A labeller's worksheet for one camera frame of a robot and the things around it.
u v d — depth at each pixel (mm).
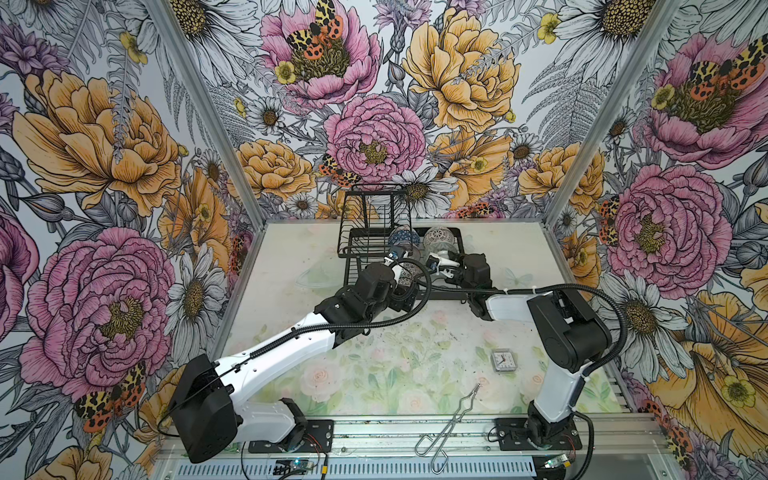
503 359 850
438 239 1120
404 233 1111
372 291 567
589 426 676
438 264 852
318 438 739
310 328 504
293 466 710
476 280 761
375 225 1080
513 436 739
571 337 503
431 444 732
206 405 391
